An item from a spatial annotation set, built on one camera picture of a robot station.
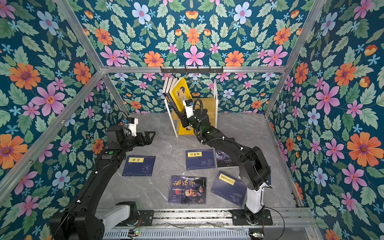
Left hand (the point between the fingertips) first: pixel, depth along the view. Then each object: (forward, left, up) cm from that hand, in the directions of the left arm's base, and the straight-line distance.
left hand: (149, 129), depth 76 cm
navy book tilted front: (-25, -42, -26) cm, 55 cm away
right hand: (+10, -17, +4) cm, 20 cm away
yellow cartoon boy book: (+18, -17, +8) cm, 26 cm away
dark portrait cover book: (-24, -18, -26) cm, 40 cm away
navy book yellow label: (-6, -26, -25) cm, 37 cm away
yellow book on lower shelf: (+15, -18, -23) cm, 33 cm away
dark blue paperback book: (+12, -12, +6) cm, 18 cm away
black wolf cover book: (-8, -41, -26) cm, 49 cm away
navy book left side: (-7, +13, -27) cm, 31 cm away
